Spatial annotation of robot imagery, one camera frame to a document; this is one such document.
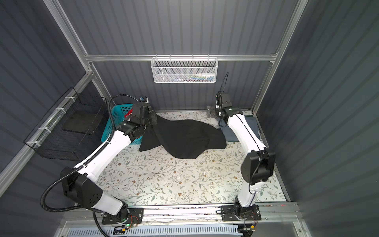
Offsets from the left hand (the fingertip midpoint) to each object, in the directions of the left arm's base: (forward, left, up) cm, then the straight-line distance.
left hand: (150, 113), depth 80 cm
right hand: (+3, -39, -4) cm, 39 cm away
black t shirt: (+1, -17, -28) cm, 32 cm away
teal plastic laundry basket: (+27, +33, -24) cm, 49 cm away
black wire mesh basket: (-8, +38, -1) cm, 39 cm away
